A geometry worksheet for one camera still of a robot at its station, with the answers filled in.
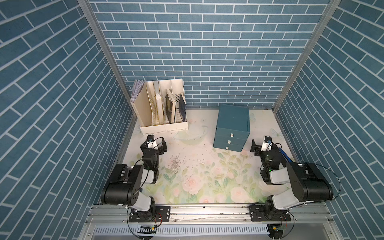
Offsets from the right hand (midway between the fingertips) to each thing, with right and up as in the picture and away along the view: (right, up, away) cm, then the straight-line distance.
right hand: (263, 141), depth 90 cm
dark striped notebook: (-51, +22, +12) cm, 57 cm away
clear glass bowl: (-45, +1, +15) cm, 48 cm away
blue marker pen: (+16, -9, +3) cm, 19 cm away
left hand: (-64, +1, -1) cm, 64 cm away
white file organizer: (-65, +22, +7) cm, 69 cm away
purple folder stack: (-78, +34, +3) cm, 86 cm away
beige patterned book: (-59, +24, +10) cm, 64 cm away
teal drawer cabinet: (-20, +9, -8) cm, 23 cm away
